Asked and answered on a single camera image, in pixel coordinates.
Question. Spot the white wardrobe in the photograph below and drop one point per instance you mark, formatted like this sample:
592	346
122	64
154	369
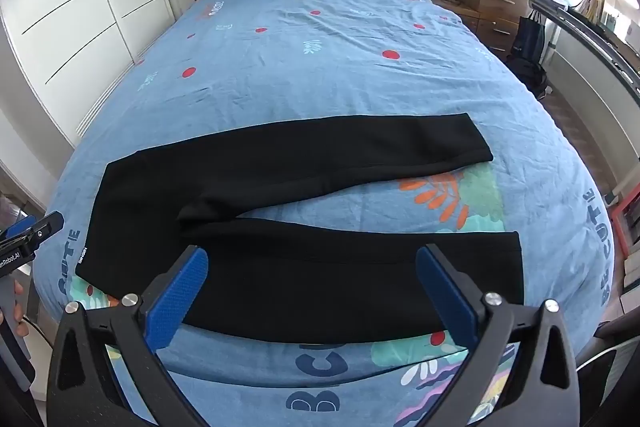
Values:
75	7

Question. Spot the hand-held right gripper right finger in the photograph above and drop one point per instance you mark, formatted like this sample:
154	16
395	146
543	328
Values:
450	294

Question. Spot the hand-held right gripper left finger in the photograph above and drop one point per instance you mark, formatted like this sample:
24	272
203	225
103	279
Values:
184	289

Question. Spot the black chair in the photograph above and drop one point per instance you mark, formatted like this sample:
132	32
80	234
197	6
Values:
607	372

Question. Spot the blue printed bed sheet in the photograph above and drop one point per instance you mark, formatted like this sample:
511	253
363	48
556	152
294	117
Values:
325	57

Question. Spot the glass desk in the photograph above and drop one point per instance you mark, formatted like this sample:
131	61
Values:
590	32

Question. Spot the person's left hand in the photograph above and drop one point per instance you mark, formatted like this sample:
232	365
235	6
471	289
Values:
21	327

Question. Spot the wooden nightstand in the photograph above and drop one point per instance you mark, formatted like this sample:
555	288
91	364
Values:
462	14

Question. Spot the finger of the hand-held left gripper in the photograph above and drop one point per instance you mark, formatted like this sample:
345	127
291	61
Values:
46	224

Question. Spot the black backpack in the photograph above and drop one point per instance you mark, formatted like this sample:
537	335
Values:
530	74

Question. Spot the red shelf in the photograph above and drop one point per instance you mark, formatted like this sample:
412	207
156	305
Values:
622	219

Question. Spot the black pants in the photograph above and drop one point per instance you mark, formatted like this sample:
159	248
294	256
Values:
300	157

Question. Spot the black tote bag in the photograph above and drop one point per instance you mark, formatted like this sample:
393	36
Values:
529	37

